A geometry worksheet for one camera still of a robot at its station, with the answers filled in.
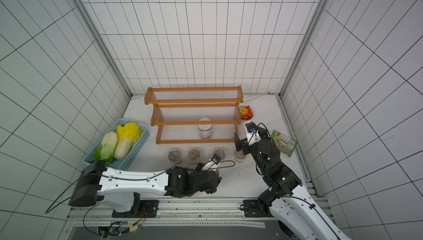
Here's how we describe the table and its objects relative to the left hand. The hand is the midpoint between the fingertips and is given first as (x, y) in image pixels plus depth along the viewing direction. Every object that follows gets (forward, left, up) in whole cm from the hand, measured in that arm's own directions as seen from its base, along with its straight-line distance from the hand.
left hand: (208, 175), depth 73 cm
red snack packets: (+40, -22, -5) cm, 46 cm away
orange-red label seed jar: (+12, +8, -6) cm, 15 cm away
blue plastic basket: (+7, +43, -6) cm, 44 cm away
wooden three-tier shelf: (+39, +10, -6) cm, 40 cm away
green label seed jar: (+11, +18, -5) cm, 21 cm away
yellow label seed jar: (+11, -16, -5) cm, 20 cm away
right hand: (+15, -14, +16) cm, 26 cm away
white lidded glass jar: (+24, +3, -1) cm, 25 cm away
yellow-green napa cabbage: (+22, +46, -3) cm, 51 cm away
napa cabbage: (+12, +53, -1) cm, 54 cm away
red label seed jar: (+13, -6, -5) cm, 15 cm away
